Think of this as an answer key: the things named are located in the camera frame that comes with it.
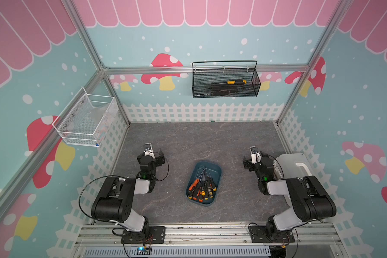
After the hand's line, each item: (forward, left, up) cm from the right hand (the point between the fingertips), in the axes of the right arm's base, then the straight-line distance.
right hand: (253, 153), depth 94 cm
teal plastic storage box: (-8, +23, -6) cm, 26 cm away
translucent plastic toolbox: (-11, -16, +4) cm, 20 cm away
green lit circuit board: (-46, +58, -10) cm, 75 cm away
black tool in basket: (+24, +18, +28) cm, 41 cm away
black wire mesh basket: (+39, +29, +25) cm, 55 cm away
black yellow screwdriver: (-18, +27, -6) cm, 33 cm away
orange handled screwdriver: (-18, +36, -3) cm, 40 cm away
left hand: (0, +59, +1) cm, 59 cm away
